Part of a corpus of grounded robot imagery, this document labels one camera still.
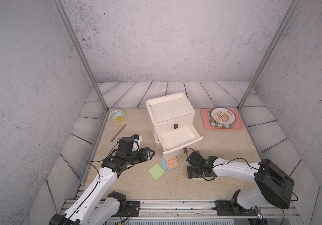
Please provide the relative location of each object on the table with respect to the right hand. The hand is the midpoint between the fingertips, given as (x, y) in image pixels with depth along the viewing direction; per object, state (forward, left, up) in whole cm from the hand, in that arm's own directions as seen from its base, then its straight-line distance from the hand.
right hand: (195, 173), depth 86 cm
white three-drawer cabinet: (+24, +14, +24) cm, 37 cm away
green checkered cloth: (+38, -18, +1) cm, 42 cm away
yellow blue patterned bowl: (+45, +58, +3) cm, 74 cm away
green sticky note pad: (+1, +24, 0) cm, 24 cm away
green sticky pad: (-6, 0, +8) cm, 10 cm away
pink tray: (+40, -38, -1) cm, 55 cm away
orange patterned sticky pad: (+6, +14, +2) cm, 15 cm away
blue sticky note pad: (+6, +19, +1) cm, 20 cm away
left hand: (+4, +24, +16) cm, 30 cm away
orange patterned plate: (+46, -28, +1) cm, 54 cm away
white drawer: (+17, +11, +8) cm, 22 cm away
